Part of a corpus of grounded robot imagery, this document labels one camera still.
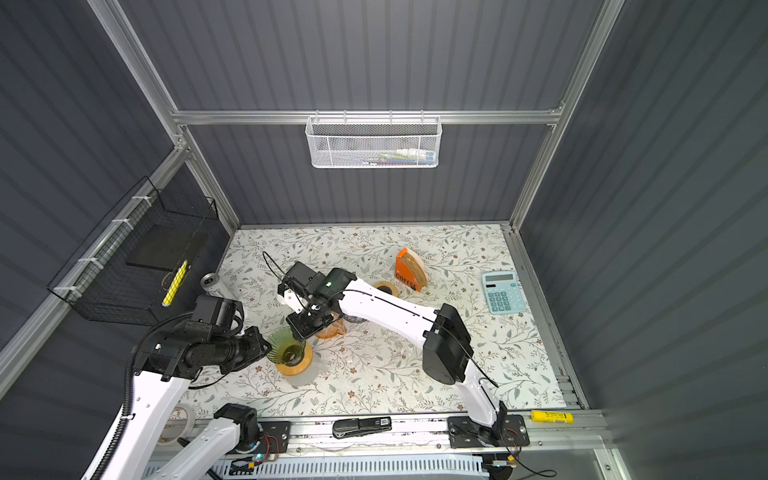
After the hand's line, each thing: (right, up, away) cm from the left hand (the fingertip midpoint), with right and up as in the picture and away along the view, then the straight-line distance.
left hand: (269, 348), depth 70 cm
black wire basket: (-33, +20, +4) cm, 39 cm away
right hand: (+5, +1, +4) cm, 7 cm away
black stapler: (+20, -19, 0) cm, 28 cm away
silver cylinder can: (-24, +14, +17) cm, 32 cm away
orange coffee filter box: (+36, +17, +28) cm, 48 cm away
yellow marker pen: (-23, +15, +1) cm, 28 cm away
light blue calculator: (+67, +9, +28) cm, 73 cm away
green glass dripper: (+1, -3, +8) cm, 9 cm away
